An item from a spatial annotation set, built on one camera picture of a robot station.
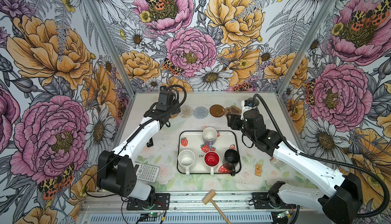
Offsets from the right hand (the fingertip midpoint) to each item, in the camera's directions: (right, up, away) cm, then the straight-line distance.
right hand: (231, 120), depth 78 cm
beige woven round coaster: (-26, +3, +32) cm, 42 cm away
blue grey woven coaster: (-15, +3, +31) cm, 34 cm away
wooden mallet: (-11, -36, -4) cm, 38 cm away
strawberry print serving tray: (-26, -27, +4) cm, 37 cm away
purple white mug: (-10, -11, +18) cm, 24 cm away
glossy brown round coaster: (-3, +4, +34) cm, 34 cm away
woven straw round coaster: (-34, 0, +30) cm, 45 cm away
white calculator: (-44, -28, +4) cm, 52 cm away
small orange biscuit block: (+16, -27, +5) cm, 32 cm away
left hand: (-31, +6, +8) cm, 33 cm away
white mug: (-24, -23, +8) cm, 34 cm away
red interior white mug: (-9, -22, +8) cm, 25 cm away
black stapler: (-45, -15, +14) cm, 50 cm away
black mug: (+2, -21, +7) cm, 22 cm away
